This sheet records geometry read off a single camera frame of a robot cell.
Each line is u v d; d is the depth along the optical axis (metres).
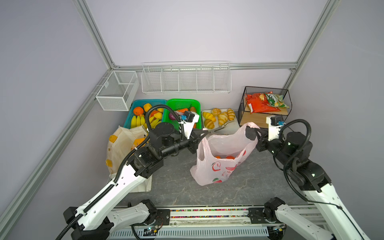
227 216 0.75
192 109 1.15
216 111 1.15
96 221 0.38
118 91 1.01
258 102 0.96
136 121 1.05
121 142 0.83
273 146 0.54
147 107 1.12
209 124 1.08
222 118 1.12
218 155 0.91
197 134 0.52
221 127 1.08
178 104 1.16
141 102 1.16
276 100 0.96
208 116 1.14
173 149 0.49
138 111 1.07
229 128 1.08
